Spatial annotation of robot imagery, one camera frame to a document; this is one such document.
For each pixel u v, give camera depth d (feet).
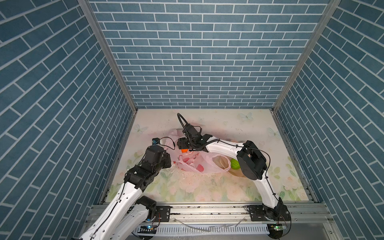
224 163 2.91
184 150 2.80
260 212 2.42
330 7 2.32
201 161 2.79
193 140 2.42
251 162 1.78
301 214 2.48
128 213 1.70
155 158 1.84
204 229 2.31
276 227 2.35
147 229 2.37
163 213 2.42
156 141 2.18
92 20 2.43
